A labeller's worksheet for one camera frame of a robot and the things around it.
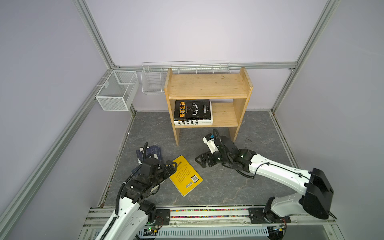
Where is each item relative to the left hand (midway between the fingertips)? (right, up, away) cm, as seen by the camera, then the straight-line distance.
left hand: (172, 169), depth 77 cm
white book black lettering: (+12, +25, +6) cm, 28 cm away
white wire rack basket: (-17, +58, +25) cm, 66 cm away
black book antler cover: (+8, +32, +8) cm, 34 cm away
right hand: (+15, +7, 0) cm, 17 cm away
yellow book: (+7, -7, +8) cm, 13 cm away
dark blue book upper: (-21, +6, +18) cm, 28 cm away
